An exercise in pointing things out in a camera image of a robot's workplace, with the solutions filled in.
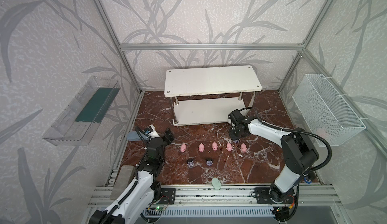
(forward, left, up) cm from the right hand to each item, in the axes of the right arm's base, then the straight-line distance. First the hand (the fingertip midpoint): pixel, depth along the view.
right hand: (232, 131), depth 94 cm
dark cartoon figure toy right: (-19, +15, +2) cm, 25 cm away
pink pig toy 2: (-10, +20, -1) cm, 22 cm away
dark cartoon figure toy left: (-20, +25, +1) cm, 32 cm away
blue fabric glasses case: (-18, +45, +29) cm, 57 cm away
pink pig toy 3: (-9, +12, -1) cm, 15 cm away
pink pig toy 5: (-10, -5, -2) cm, 12 cm away
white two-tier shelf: (+4, +16, +29) cm, 34 cm away
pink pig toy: (-10, +30, -1) cm, 32 cm away
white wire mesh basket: (-8, -34, +32) cm, 47 cm away
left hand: (-2, +40, +11) cm, 41 cm away
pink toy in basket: (-10, -40, +17) cm, 45 cm away
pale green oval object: (-30, +12, 0) cm, 32 cm away
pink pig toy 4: (-10, +3, -2) cm, 10 cm away
